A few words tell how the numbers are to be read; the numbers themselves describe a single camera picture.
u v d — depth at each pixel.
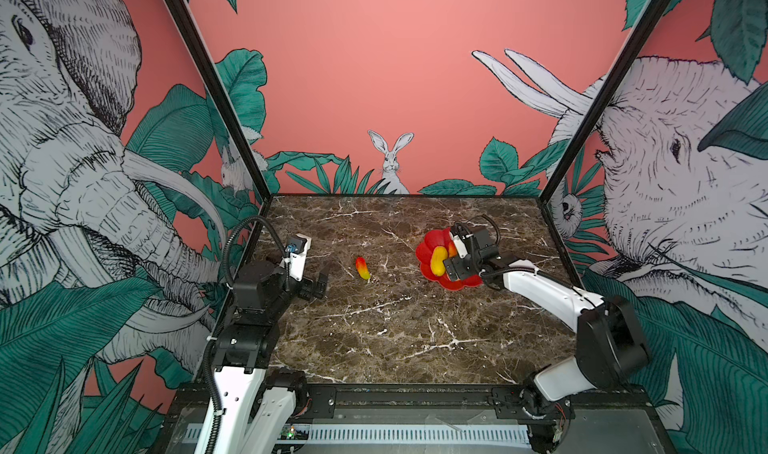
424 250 1.01
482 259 0.68
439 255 0.98
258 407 0.58
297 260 0.57
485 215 1.16
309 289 0.61
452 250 0.82
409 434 0.74
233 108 0.95
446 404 0.75
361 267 0.97
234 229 0.44
